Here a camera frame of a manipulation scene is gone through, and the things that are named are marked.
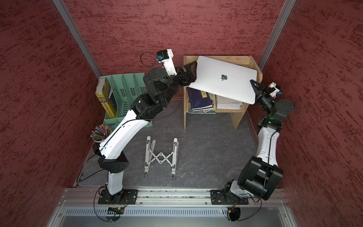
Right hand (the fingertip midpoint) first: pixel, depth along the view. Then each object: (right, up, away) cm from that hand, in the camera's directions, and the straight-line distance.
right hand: (247, 82), depth 63 cm
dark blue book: (-20, -6, +25) cm, 32 cm away
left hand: (-27, +4, -8) cm, 28 cm away
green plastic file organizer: (-77, +6, +47) cm, 90 cm away
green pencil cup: (-79, -30, +16) cm, 86 cm away
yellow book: (-84, 0, +28) cm, 88 cm away
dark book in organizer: (-82, -9, +38) cm, 91 cm away
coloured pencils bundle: (-81, -26, +21) cm, 88 cm away
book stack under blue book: (-12, -13, +22) cm, 29 cm away
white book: (-5, -8, +22) cm, 24 cm away
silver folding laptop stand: (-37, -42, +19) cm, 59 cm away
